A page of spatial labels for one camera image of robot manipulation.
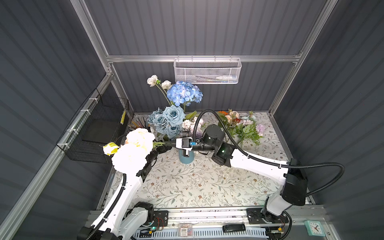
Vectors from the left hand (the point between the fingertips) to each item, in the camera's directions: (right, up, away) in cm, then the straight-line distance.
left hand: (163, 139), depth 78 cm
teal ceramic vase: (+11, -14, +14) cm, 23 cm away
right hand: (+6, 0, -21) cm, 21 cm away
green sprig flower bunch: (+49, +6, +26) cm, 56 cm away
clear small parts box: (+12, -41, -10) cm, 44 cm away
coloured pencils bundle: (-20, +8, +19) cm, 29 cm away
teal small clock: (+73, -41, -9) cm, 84 cm away
